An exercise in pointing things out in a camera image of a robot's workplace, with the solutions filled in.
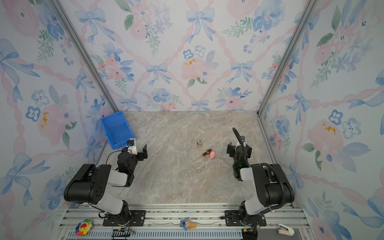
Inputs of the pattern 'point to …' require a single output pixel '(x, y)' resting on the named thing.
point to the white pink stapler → (285, 230)
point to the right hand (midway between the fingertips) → (239, 143)
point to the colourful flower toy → (83, 227)
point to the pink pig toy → (212, 155)
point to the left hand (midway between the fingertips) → (138, 144)
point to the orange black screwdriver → (207, 152)
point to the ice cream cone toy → (186, 224)
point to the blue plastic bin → (117, 129)
